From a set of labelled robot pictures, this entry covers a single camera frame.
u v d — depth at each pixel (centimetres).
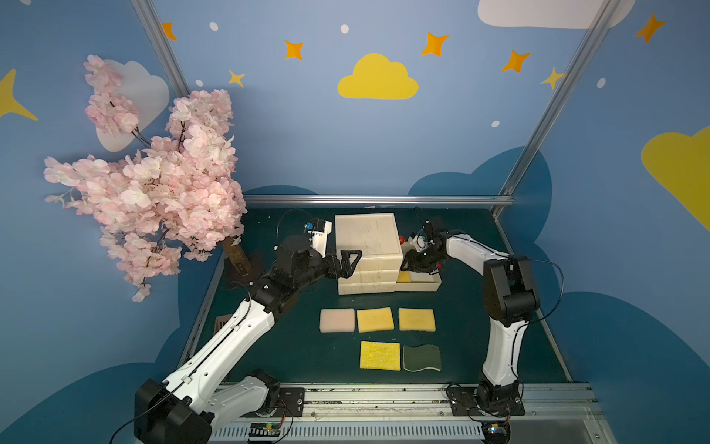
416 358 82
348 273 64
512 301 55
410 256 91
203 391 40
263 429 73
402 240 87
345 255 64
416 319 88
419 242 93
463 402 74
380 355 82
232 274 97
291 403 74
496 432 73
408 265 93
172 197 49
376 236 85
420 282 98
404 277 98
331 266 64
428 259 86
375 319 88
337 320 88
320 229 65
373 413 74
